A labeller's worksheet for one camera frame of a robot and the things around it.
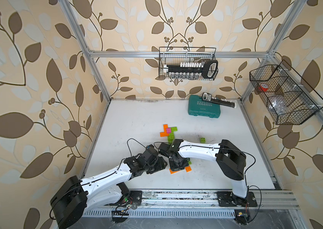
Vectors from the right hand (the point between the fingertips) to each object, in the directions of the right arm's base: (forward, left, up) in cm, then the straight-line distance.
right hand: (177, 169), depth 84 cm
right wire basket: (+22, -59, +34) cm, 71 cm away
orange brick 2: (0, -7, 0) cm, 7 cm away
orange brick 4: (+24, +8, +1) cm, 25 cm away
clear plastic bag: (+20, -51, +33) cm, 64 cm away
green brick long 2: (+22, +2, +2) cm, 22 cm away
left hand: (+1, +8, +6) cm, 10 cm away
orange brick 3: (+30, +6, +1) cm, 31 cm away
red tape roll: (+34, -51, +32) cm, 69 cm away
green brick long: (+3, -8, +2) cm, 8 cm away
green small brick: (+18, -19, +1) cm, 26 cm away
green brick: (+28, +1, +1) cm, 28 cm away
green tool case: (+46, -20, +4) cm, 50 cm away
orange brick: (-1, +2, -1) cm, 3 cm away
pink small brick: (+26, +4, +2) cm, 27 cm away
